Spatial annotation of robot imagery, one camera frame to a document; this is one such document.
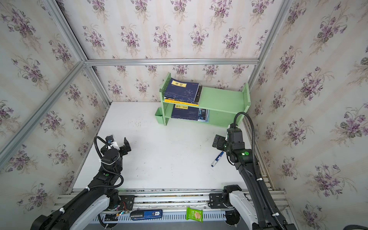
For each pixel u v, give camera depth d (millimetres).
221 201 732
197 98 819
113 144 682
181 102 817
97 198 553
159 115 1016
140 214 662
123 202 718
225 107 827
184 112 966
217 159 881
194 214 689
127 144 765
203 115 957
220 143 689
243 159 499
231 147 552
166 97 819
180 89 851
